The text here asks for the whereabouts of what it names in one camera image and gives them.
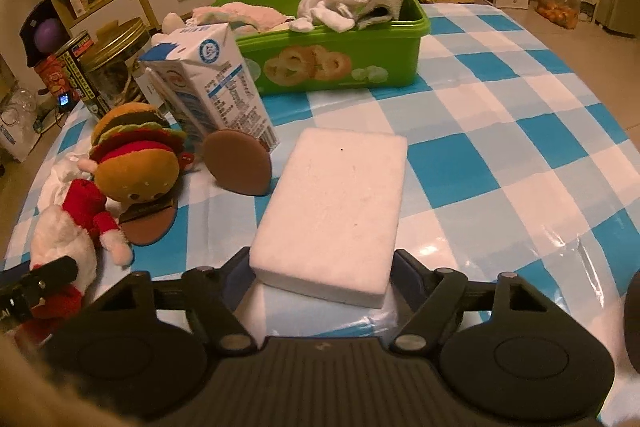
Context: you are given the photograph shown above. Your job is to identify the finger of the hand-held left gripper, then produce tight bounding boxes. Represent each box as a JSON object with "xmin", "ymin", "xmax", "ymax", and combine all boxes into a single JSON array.
[{"xmin": 22, "ymin": 255, "xmax": 81, "ymax": 293}]

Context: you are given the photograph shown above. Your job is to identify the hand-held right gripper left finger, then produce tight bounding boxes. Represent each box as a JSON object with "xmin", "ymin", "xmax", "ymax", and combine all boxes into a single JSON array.
[{"xmin": 102, "ymin": 247, "xmax": 257, "ymax": 353}]

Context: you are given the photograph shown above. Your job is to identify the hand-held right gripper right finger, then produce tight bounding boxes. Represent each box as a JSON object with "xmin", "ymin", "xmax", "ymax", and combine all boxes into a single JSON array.
[{"xmin": 390, "ymin": 248, "xmax": 556, "ymax": 355}]

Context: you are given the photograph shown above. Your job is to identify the santa plush doll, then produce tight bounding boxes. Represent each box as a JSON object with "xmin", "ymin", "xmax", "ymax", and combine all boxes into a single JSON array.
[{"xmin": 27, "ymin": 157, "xmax": 135, "ymax": 338}]

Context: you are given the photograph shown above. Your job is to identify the white foam block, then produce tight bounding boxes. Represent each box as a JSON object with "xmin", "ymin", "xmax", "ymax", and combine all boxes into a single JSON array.
[{"xmin": 248, "ymin": 128, "xmax": 408, "ymax": 308}]

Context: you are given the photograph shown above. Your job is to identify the green plastic bin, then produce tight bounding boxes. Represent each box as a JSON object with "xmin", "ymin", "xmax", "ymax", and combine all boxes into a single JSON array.
[{"xmin": 210, "ymin": 0, "xmax": 432, "ymax": 96}]

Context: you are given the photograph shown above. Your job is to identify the pink cloth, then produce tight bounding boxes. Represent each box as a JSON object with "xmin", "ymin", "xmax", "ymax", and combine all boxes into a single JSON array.
[{"xmin": 191, "ymin": 2, "xmax": 297, "ymax": 34}]

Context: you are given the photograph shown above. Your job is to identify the white socks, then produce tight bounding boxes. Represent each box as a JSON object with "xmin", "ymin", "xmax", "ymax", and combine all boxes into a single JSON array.
[{"xmin": 289, "ymin": 0, "xmax": 372, "ymax": 34}]

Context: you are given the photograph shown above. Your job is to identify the person's left forearm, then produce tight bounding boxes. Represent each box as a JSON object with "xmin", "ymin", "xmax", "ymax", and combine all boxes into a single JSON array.
[{"xmin": 0, "ymin": 329, "xmax": 121, "ymax": 427}]

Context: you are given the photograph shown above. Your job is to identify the white fabric piece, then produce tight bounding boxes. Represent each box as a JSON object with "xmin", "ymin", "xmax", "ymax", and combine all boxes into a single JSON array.
[{"xmin": 37, "ymin": 154, "xmax": 98, "ymax": 208}]

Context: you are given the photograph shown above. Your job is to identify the brown round felt disc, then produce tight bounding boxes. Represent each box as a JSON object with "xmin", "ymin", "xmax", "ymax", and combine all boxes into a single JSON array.
[
  {"xmin": 119, "ymin": 199, "xmax": 178, "ymax": 248},
  {"xmin": 202, "ymin": 130, "xmax": 273, "ymax": 196}
]

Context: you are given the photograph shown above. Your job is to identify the burger plush toy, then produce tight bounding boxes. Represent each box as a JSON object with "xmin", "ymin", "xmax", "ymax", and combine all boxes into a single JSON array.
[{"xmin": 89, "ymin": 103, "xmax": 197, "ymax": 208}]

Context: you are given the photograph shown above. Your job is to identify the white plastic bag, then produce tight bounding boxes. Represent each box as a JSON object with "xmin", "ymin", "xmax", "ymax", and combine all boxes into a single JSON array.
[{"xmin": 0, "ymin": 107, "xmax": 41, "ymax": 162}]

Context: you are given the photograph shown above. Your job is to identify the blue white checked tablecloth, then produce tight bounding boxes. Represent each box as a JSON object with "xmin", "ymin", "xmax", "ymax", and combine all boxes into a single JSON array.
[{"xmin": 0, "ymin": 2, "xmax": 638, "ymax": 408}]

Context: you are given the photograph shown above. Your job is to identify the orange red printed bag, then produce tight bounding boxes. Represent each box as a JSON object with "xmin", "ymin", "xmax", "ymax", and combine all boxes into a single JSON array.
[{"xmin": 37, "ymin": 52, "xmax": 81, "ymax": 102}]

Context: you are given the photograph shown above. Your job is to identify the clear jar gold lid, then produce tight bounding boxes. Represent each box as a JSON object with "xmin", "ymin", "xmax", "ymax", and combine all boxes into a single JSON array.
[{"xmin": 80, "ymin": 19, "xmax": 151, "ymax": 118}]

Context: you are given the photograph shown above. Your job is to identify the white blue milk carton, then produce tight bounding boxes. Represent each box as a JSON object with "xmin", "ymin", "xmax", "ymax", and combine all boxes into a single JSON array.
[{"xmin": 137, "ymin": 23, "xmax": 280, "ymax": 158}]

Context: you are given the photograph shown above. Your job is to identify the dark green tin can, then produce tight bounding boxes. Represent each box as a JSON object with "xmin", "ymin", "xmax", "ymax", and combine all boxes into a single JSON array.
[{"xmin": 52, "ymin": 32, "xmax": 103, "ymax": 118}]

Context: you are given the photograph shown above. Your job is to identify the purple ball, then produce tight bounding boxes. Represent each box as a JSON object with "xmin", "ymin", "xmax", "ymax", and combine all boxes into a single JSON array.
[{"xmin": 34, "ymin": 18, "xmax": 68, "ymax": 52}]

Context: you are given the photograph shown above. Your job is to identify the plastic bag of oranges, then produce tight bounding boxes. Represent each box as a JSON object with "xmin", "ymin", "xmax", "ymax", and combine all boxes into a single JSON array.
[{"xmin": 535, "ymin": 0, "xmax": 583, "ymax": 30}]

